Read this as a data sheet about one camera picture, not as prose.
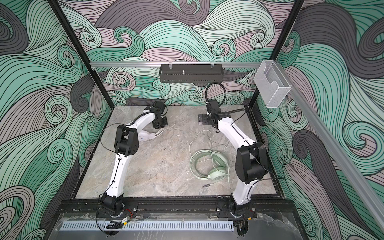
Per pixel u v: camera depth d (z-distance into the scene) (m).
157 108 0.87
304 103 0.66
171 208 0.75
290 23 0.76
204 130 1.06
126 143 0.64
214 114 0.65
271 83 0.79
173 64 0.92
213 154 0.86
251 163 0.47
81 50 0.87
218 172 0.77
